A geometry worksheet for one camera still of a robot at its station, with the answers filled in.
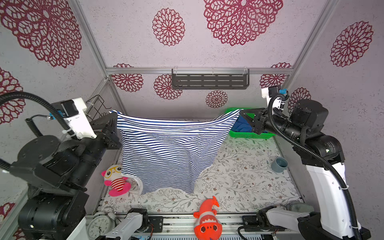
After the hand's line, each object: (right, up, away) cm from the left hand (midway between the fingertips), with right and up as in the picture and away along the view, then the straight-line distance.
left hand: (116, 117), depth 43 cm
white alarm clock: (-21, -48, +28) cm, 59 cm away
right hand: (+40, +4, +9) cm, 41 cm away
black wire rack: (-30, +12, +38) cm, 50 cm away
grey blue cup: (+73, -23, +43) cm, 88 cm away
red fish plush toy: (+29, -46, +22) cm, 59 cm away
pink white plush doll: (-18, -33, +37) cm, 53 cm away
